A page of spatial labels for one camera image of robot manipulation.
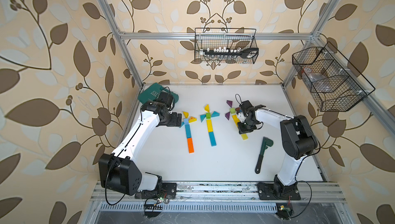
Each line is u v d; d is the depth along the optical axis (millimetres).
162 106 565
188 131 958
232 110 1027
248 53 825
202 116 1012
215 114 1019
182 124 982
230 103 1079
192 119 992
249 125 814
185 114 1019
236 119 946
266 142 889
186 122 968
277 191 656
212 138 914
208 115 1019
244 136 927
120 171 402
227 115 1018
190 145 893
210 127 966
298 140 502
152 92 1103
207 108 1052
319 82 702
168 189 756
